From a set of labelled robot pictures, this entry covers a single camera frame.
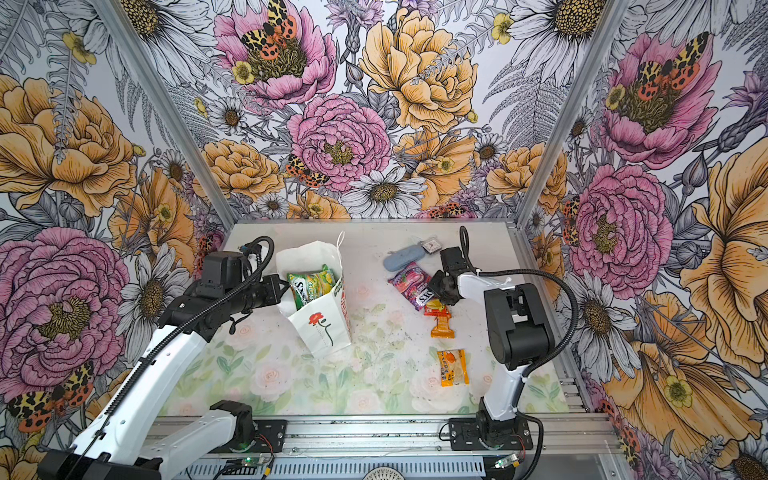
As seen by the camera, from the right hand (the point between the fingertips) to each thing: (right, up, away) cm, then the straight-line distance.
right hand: (433, 296), depth 99 cm
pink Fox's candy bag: (-6, +4, +1) cm, 7 cm away
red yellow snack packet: (0, -3, -4) cm, 5 cm away
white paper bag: (-30, +2, -29) cm, 42 cm away
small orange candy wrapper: (+2, -9, -7) cm, 12 cm away
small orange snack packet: (+4, -17, -15) cm, 23 cm away
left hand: (-39, +4, -23) cm, 46 cm away
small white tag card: (+1, +16, +13) cm, 21 cm away
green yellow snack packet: (-35, +5, -21) cm, 41 cm away
